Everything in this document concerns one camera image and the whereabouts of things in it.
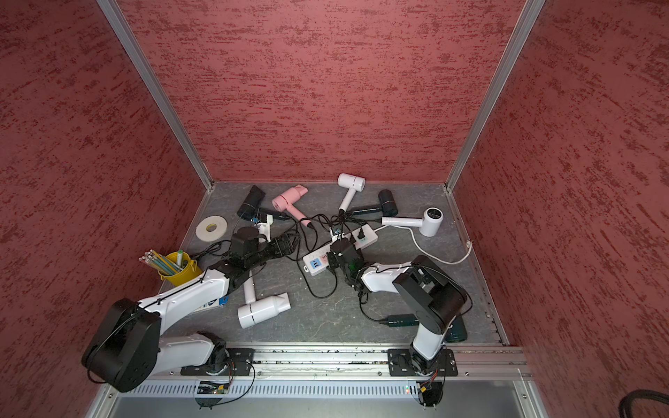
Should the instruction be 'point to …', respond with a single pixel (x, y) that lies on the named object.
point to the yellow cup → (188, 274)
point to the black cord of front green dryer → (362, 303)
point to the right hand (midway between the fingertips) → (334, 250)
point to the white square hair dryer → (352, 183)
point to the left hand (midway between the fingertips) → (292, 242)
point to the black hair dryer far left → (249, 209)
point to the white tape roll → (211, 229)
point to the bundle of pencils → (159, 263)
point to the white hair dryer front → (260, 307)
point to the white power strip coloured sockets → (317, 260)
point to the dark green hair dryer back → (388, 205)
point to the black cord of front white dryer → (302, 272)
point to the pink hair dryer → (287, 199)
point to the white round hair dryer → (430, 224)
